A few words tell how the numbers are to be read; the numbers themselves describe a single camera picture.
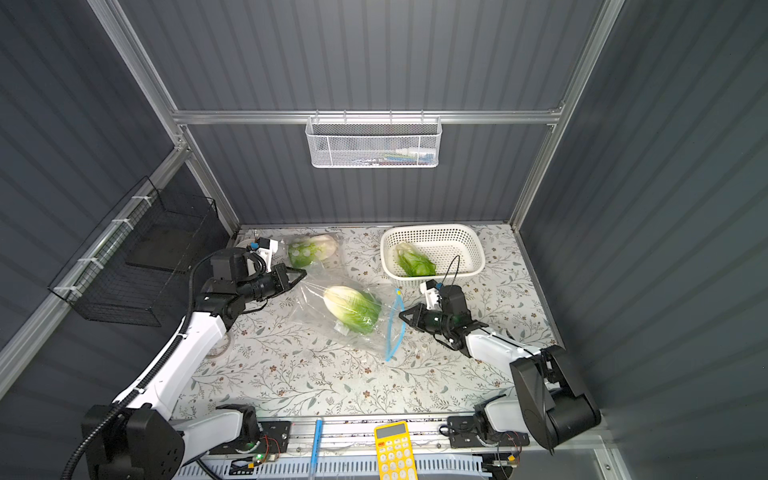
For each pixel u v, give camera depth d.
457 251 1.12
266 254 0.72
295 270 0.76
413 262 0.97
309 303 0.77
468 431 0.72
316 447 0.72
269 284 0.69
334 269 1.06
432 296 0.82
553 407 0.42
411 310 0.83
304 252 1.01
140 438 0.38
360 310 0.83
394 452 0.71
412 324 0.77
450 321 0.69
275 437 0.73
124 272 0.72
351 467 0.70
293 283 0.74
